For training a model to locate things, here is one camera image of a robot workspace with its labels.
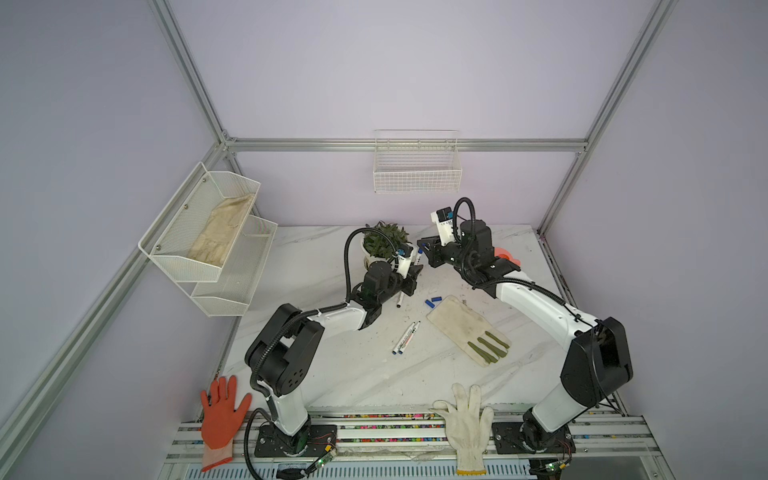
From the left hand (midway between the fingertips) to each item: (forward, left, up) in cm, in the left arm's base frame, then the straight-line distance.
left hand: (417, 261), depth 87 cm
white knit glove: (-40, -13, -20) cm, 47 cm away
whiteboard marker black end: (-4, +5, -18) cm, 19 cm away
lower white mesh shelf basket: (-4, +56, -8) cm, 57 cm away
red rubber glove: (-38, +53, -21) cm, 68 cm away
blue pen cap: (-3, -6, -18) cm, 19 cm away
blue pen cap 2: (-1, -8, -19) cm, 21 cm away
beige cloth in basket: (-1, +55, +11) cm, 56 cm away
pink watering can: (+9, -30, -6) cm, 32 cm away
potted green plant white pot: (+7, +12, -2) cm, 14 cm away
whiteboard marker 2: (-17, +4, -18) cm, 25 cm away
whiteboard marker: (-2, 0, +3) cm, 3 cm away
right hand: (0, 0, +6) cm, 6 cm away
